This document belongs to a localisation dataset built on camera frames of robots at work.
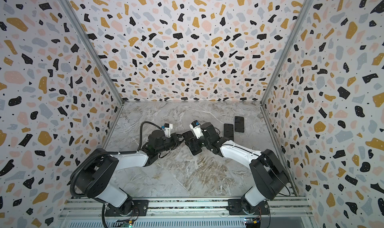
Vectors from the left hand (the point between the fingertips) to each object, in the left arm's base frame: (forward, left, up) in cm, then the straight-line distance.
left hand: (187, 134), depth 83 cm
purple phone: (+2, -1, -4) cm, 5 cm away
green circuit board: (-39, +28, -16) cm, 50 cm away
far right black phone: (+20, -36, -18) cm, 45 cm away
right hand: (0, 0, -2) cm, 2 cm away
